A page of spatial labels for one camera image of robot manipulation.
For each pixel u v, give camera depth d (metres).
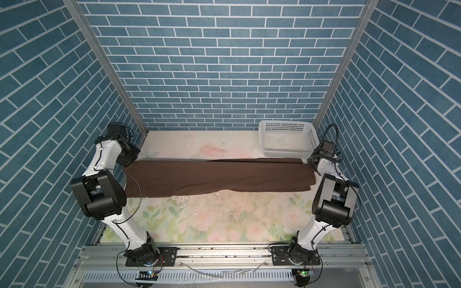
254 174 1.00
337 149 0.83
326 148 0.75
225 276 0.70
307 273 0.71
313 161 0.72
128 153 0.77
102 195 0.50
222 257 0.75
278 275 0.71
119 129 0.73
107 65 0.87
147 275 0.72
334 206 0.49
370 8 0.71
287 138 1.16
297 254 0.68
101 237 0.80
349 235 0.83
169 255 0.74
